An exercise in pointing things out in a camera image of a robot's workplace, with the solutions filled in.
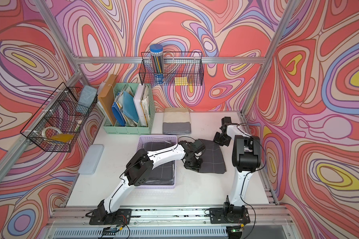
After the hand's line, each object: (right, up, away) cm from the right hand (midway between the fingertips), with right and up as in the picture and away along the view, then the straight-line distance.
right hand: (218, 145), depth 100 cm
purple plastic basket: (-49, +5, -2) cm, 49 cm away
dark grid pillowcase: (-35, -14, -16) cm, 41 cm away
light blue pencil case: (-83, -8, -6) cm, 84 cm away
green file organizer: (-57, +23, -1) cm, 61 cm away
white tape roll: (-88, +12, -33) cm, 95 cm away
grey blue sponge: (-78, +29, -19) cm, 85 cm away
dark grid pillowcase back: (-5, -9, -8) cm, 12 cm away
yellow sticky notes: (-25, +41, -10) cm, 50 cm away
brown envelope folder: (-68, +30, -17) cm, 76 cm away
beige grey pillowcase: (-29, +17, +12) cm, 36 cm away
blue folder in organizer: (-68, +20, +1) cm, 71 cm away
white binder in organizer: (-53, +30, -9) cm, 61 cm away
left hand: (-13, -13, -13) cm, 23 cm away
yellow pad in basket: (-82, +8, -31) cm, 88 cm away
